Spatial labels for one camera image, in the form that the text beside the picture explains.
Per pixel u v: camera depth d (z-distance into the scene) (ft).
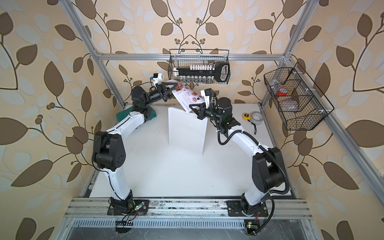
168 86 2.50
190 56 2.97
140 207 2.42
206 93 2.26
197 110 2.41
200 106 2.33
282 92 2.65
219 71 2.77
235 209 2.41
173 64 3.16
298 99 2.54
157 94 2.33
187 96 2.44
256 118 3.64
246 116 3.62
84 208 2.52
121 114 3.57
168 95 2.46
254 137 1.72
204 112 2.28
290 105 2.37
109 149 1.69
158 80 2.46
